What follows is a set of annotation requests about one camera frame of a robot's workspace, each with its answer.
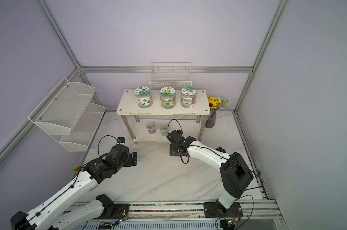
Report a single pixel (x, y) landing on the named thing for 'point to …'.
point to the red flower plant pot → (76, 170)
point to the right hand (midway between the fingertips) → (178, 152)
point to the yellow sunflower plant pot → (214, 103)
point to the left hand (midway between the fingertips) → (127, 157)
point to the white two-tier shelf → (154, 113)
